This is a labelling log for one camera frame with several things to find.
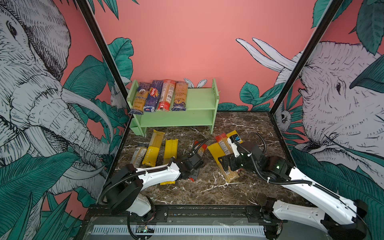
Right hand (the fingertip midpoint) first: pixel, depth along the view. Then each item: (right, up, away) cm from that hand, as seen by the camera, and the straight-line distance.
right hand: (224, 155), depth 69 cm
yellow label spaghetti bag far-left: (-41, -2, +25) cm, 49 cm away
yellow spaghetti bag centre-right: (+1, -4, +27) cm, 27 cm away
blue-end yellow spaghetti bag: (-23, +29, +16) cm, 40 cm away
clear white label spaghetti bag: (-50, -6, +23) cm, 55 cm away
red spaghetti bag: (-31, +31, +16) cm, 47 cm away
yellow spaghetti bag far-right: (+13, +8, +35) cm, 38 cm away
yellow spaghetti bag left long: (-30, -3, +26) cm, 40 cm away
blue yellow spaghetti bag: (-46, +32, +18) cm, 59 cm away
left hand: (-14, -11, +16) cm, 24 cm away
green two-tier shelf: (-10, +24, +39) cm, 47 cm away
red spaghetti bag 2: (-9, -1, +29) cm, 30 cm away
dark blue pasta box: (-38, +31, +17) cm, 52 cm away
